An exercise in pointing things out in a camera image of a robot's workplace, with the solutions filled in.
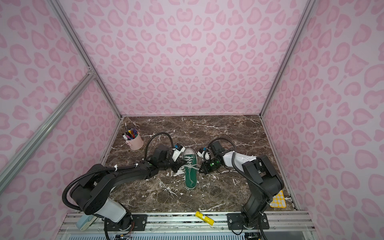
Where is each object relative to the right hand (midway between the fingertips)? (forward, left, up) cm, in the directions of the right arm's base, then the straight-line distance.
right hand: (201, 169), depth 87 cm
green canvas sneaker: (+9, +7, 0) cm, 11 cm away
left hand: (+4, +8, +5) cm, 10 cm away
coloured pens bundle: (+19, +45, +8) cm, 49 cm away
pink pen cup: (+15, +41, +4) cm, 44 cm away
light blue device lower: (-27, +55, +1) cm, 61 cm away
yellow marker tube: (-24, -2, -2) cm, 24 cm away
